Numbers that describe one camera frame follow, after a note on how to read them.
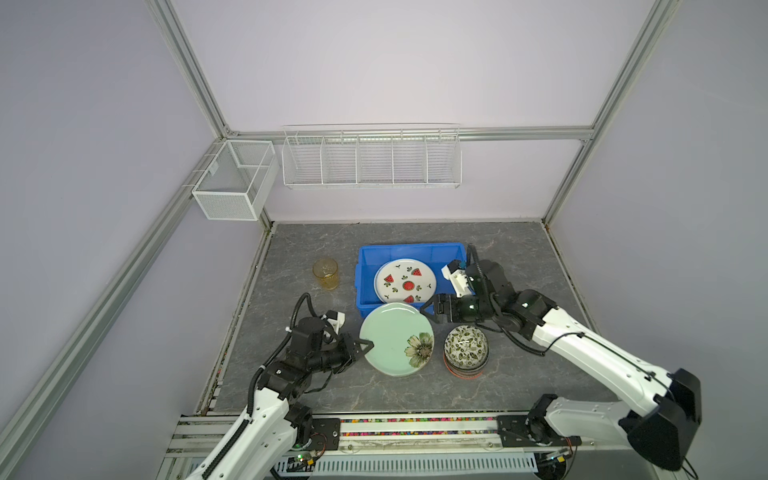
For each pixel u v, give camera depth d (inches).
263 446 22.4
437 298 25.6
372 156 39.0
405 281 39.7
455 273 27.0
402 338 30.8
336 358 26.7
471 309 24.8
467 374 29.7
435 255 41.1
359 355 29.0
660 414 15.0
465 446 29.0
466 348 31.8
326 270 40.4
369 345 29.9
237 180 40.0
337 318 29.7
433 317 25.8
